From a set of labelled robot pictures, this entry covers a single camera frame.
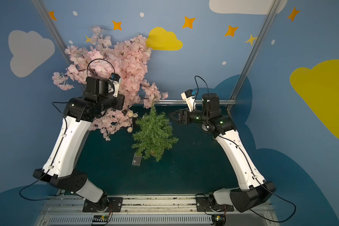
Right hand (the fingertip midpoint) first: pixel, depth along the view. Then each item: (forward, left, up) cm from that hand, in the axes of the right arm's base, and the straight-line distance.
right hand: (177, 112), depth 67 cm
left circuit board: (-42, +38, -40) cm, 69 cm away
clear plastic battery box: (-10, +25, -36) cm, 45 cm away
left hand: (+6, +28, +5) cm, 29 cm away
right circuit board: (-38, -25, -41) cm, 61 cm away
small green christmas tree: (-5, +12, -12) cm, 17 cm away
